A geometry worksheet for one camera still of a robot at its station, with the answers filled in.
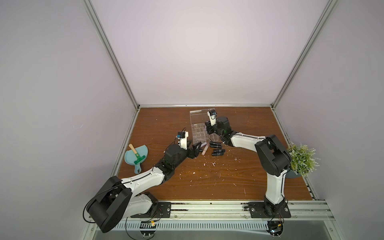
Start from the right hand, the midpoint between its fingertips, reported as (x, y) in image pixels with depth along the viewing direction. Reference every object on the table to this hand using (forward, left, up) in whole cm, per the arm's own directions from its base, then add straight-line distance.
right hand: (207, 118), depth 95 cm
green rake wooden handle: (-23, +42, -11) cm, 50 cm away
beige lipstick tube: (-15, +1, -12) cm, 20 cm away
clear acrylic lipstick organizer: (-8, +5, -7) cm, 12 cm away
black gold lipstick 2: (-14, -5, -12) cm, 19 cm away
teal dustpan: (-22, +49, -13) cm, 56 cm away
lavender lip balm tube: (-12, +2, -13) cm, 18 cm away
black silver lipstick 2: (-19, -6, -12) cm, 23 cm away
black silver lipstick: (-17, -7, -11) cm, 22 cm away
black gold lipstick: (-11, -5, -12) cm, 17 cm away
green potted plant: (-29, -48, +2) cm, 56 cm away
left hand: (-20, +5, +3) cm, 21 cm away
